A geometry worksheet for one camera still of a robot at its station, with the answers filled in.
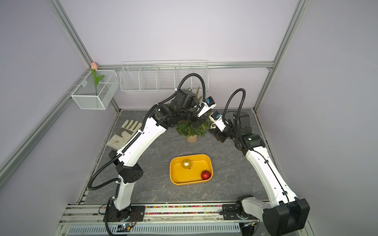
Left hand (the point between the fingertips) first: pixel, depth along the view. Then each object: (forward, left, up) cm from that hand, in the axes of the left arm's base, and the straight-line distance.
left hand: (208, 116), depth 69 cm
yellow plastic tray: (-15, +16, -33) cm, 40 cm away
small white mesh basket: (+23, +66, -4) cm, 70 cm away
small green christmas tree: (+1, +8, -15) cm, 17 cm away
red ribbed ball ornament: (-17, +2, -30) cm, 35 cm away
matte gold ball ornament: (-9, +12, -32) cm, 35 cm away
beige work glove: (+24, +53, -35) cm, 68 cm away
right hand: (+1, -4, -8) cm, 9 cm away
